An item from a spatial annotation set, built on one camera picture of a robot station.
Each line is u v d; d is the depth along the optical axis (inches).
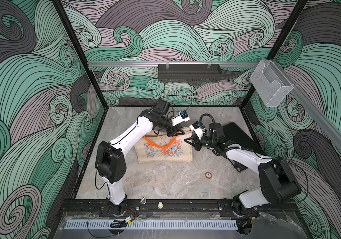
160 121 25.5
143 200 28.8
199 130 29.4
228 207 28.8
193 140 30.7
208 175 33.1
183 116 27.0
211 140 26.9
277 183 16.9
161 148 33.5
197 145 29.4
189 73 38.4
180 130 29.4
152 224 27.5
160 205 28.0
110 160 18.0
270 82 31.1
